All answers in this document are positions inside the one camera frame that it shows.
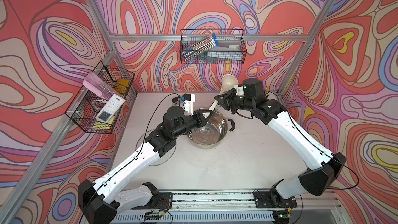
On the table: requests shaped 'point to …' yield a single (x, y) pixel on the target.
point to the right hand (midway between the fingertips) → (214, 102)
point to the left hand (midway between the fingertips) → (214, 112)
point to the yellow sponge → (122, 85)
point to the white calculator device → (109, 109)
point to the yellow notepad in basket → (100, 125)
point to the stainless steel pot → (212, 134)
